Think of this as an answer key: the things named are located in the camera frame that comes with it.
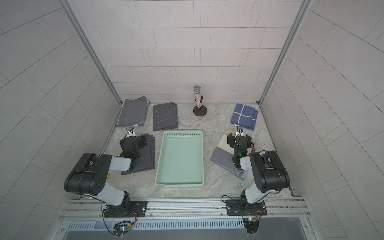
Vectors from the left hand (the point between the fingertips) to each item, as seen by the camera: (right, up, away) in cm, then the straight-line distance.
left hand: (137, 133), depth 94 cm
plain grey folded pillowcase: (-9, +14, +15) cm, 22 cm away
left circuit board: (+5, -39, -29) cm, 48 cm away
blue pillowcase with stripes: (+73, +11, +14) cm, 76 cm away
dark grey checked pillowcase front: (+8, -15, -6) cm, 18 cm away
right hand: (+65, +1, +1) cm, 65 cm away
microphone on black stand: (+40, +15, +18) cm, 46 cm away
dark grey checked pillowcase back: (+14, +11, +16) cm, 24 cm away
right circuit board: (+63, -38, -27) cm, 79 cm away
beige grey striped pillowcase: (+53, -12, -5) cm, 55 cm away
